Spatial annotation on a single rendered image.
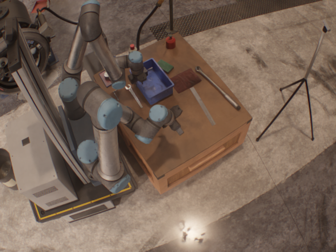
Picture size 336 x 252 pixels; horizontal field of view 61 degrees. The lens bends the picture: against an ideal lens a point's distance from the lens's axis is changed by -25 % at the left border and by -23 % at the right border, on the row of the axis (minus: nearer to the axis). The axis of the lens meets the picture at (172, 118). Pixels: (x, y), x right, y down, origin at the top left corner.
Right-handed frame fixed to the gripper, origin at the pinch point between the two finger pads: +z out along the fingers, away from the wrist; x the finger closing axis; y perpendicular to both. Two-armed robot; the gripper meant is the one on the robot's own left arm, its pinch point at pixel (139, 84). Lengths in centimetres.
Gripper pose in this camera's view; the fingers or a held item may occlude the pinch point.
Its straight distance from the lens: 254.7
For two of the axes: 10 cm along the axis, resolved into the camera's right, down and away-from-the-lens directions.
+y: -5.4, -7.4, 4.1
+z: 0.1, 4.8, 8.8
